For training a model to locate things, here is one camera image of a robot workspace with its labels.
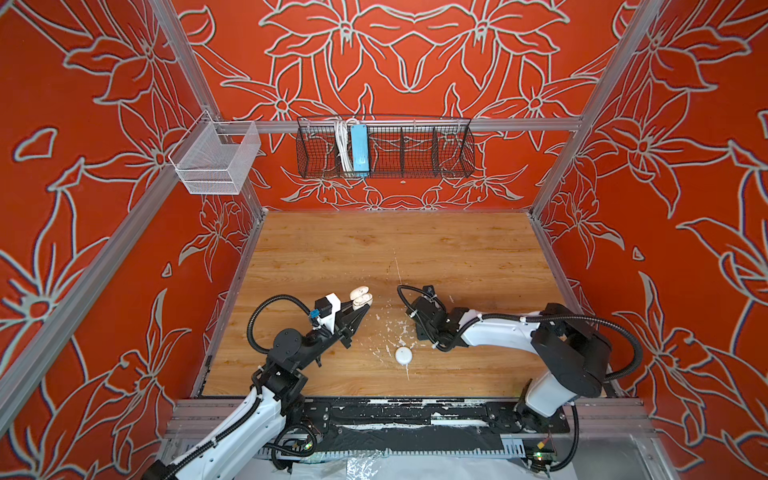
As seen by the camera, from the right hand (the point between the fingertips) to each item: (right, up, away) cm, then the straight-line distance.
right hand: (418, 323), depth 90 cm
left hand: (-16, +11, -21) cm, 28 cm away
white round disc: (-5, -7, -8) cm, 12 cm away
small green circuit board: (+26, -26, -21) cm, 42 cm away
